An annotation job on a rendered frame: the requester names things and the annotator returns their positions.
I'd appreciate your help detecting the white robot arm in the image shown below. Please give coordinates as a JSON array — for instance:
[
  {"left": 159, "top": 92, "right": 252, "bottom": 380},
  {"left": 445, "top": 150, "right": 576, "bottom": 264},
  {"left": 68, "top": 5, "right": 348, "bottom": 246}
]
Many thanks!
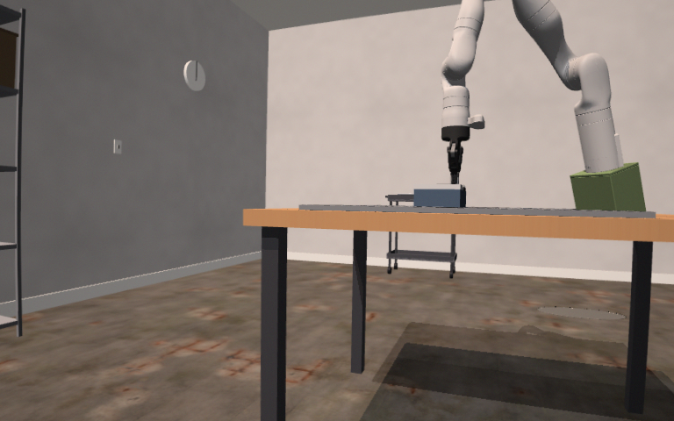
[{"left": 441, "top": 0, "right": 624, "bottom": 173}]

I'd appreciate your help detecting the dark blue and white dock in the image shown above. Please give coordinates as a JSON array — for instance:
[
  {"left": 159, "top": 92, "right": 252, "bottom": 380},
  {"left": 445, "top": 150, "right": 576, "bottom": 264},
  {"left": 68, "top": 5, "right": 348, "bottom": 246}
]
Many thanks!
[{"left": 413, "top": 184, "right": 466, "bottom": 208}]

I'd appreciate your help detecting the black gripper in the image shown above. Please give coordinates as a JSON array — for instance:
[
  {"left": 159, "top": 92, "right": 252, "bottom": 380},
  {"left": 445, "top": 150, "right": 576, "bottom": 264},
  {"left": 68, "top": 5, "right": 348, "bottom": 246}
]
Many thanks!
[{"left": 441, "top": 125, "right": 470, "bottom": 184}]

